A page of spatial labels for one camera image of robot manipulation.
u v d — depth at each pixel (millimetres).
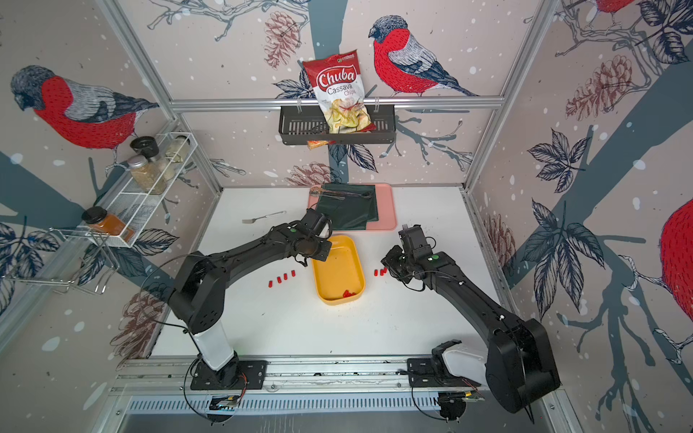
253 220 1091
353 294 879
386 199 1178
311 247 750
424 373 730
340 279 913
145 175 716
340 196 1180
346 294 879
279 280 925
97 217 589
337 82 819
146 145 738
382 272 949
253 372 735
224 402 708
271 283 922
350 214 1142
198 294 469
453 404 708
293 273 944
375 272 947
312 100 949
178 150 841
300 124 949
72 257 590
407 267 635
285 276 927
